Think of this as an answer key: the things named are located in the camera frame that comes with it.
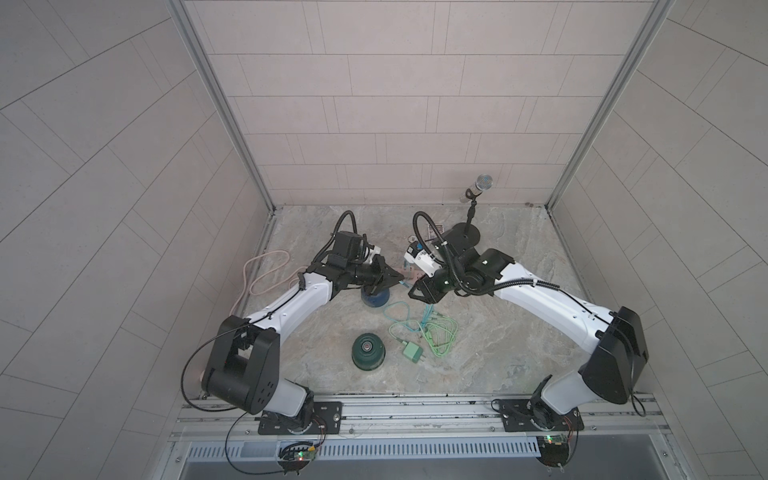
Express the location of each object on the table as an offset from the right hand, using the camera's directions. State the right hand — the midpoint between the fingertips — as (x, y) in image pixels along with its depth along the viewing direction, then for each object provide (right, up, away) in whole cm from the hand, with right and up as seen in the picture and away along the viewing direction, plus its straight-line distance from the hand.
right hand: (413, 291), depth 76 cm
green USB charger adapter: (0, -17, +4) cm, 17 cm away
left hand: (-2, +4, +2) cm, 4 cm away
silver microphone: (+20, +29, +9) cm, 37 cm away
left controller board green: (-26, -34, -11) cm, 44 cm away
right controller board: (+33, -36, -7) cm, 49 cm away
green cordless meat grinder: (-11, -14, -4) cm, 19 cm away
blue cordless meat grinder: (-10, -4, +7) cm, 13 cm away
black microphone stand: (+20, +16, +31) cm, 40 cm away
